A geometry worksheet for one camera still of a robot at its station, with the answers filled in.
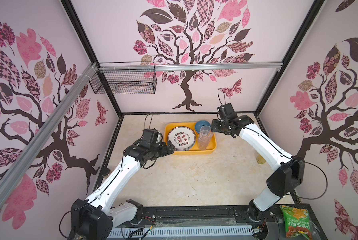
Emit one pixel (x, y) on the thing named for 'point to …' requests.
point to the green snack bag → (296, 221)
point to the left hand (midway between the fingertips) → (168, 151)
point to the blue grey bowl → (200, 123)
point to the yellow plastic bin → (195, 149)
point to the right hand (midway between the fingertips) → (216, 124)
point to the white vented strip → (123, 232)
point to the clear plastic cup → (204, 137)
